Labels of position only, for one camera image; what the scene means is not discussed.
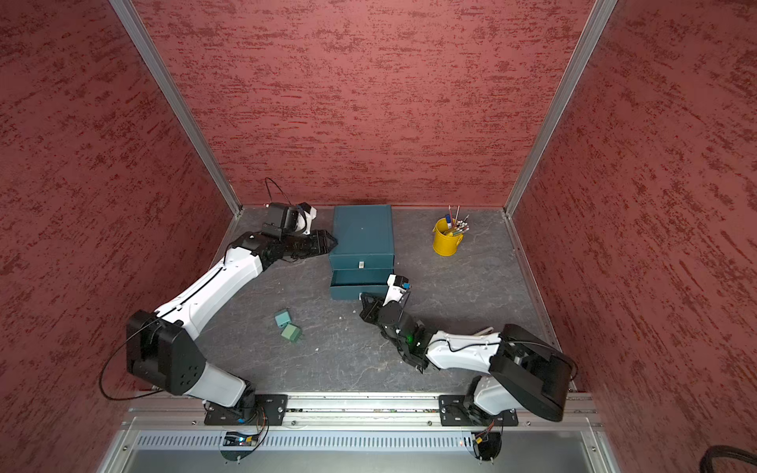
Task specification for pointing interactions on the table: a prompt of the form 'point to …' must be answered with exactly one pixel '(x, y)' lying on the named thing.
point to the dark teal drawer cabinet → (358, 230)
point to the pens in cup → (456, 225)
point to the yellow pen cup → (445, 244)
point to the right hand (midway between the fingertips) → (358, 301)
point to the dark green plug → (292, 332)
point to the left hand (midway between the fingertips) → (328, 249)
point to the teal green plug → (282, 318)
